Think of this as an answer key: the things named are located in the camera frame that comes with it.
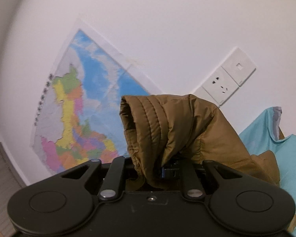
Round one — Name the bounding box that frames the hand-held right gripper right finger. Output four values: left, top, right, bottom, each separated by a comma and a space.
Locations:
161, 160, 243, 199

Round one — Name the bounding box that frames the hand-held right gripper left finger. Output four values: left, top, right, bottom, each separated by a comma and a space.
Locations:
61, 156, 126, 199

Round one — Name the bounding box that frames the brown padded jacket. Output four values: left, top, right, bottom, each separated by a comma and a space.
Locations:
119, 93, 281, 191

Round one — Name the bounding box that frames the grey slatted panel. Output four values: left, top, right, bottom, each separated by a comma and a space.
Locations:
0, 142, 28, 237

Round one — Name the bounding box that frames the blue and grey bed sheet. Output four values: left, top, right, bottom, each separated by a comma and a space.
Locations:
238, 106, 296, 237

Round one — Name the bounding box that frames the colourful wall map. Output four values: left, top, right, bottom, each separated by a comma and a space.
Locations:
30, 17, 164, 176

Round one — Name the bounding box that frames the white wall socket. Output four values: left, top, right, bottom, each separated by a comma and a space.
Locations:
201, 66, 240, 107

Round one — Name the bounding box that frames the white wall switch plate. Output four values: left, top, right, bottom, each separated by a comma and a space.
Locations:
220, 46, 258, 87

